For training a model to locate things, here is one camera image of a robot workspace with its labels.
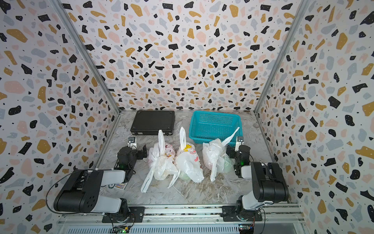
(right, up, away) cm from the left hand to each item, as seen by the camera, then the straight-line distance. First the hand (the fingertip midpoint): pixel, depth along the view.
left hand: (138, 145), depth 92 cm
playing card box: (-6, -22, -10) cm, 25 cm away
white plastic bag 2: (+32, -6, -17) cm, 37 cm away
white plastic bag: (+17, -5, -10) cm, 20 cm away
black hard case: (+1, +14, +17) cm, 23 cm away
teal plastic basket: (+43, +11, +21) cm, 50 cm away
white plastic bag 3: (+47, -5, -10) cm, 49 cm away
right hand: (+64, 0, +3) cm, 64 cm away
